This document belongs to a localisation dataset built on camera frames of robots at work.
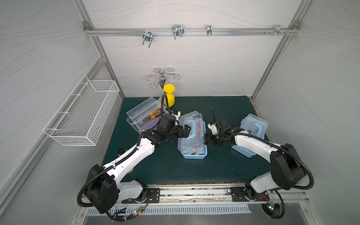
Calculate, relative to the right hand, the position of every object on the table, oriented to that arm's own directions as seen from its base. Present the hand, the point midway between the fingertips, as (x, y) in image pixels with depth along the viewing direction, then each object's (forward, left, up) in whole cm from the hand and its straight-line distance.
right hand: (206, 140), depth 87 cm
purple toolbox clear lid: (+21, +41, +6) cm, 47 cm away
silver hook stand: (+34, +30, +23) cm, 51 cm away
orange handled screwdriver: (+4, +5, +4) cm, 8 cm away
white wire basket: (-3, +65, +26) cm, 70 cm away
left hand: (0, +15, +13) cm, 20 cm away
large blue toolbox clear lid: (+10, -31, +4) cm, 33 cm away
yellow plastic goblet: (+26, +25, +20) cm, 41 cm away
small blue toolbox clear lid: (+2, +7, -8) cm, 11 cm away
